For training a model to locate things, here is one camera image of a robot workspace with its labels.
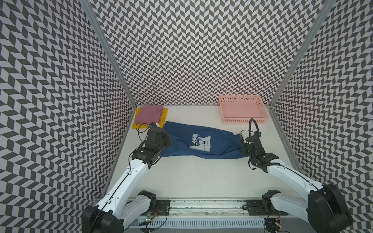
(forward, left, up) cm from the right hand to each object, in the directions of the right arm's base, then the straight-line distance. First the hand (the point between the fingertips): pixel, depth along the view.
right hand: (246, 147), depth 87 cm
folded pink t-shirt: (+31, +66, -3) cm, 73 cm away
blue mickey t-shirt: (+9, +30, -6) cm, 32 cm away
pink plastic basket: (+37, -5, -6) cm, 38 cm away
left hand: (+1, +45, +11) cm, 47 cm away
